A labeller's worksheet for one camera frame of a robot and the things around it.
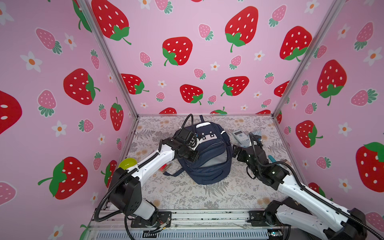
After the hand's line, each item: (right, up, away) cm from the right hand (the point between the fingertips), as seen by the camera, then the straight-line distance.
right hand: (239, 147), depth 78 cm
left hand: (-22, -6, +5) cm, 23 cm away
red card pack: (-44, -14, +13) cm, 48 cm away
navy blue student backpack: (-13, -10, +7) cm, 18 cm away
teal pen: (+27, -10, +18) cm, 34 cm away
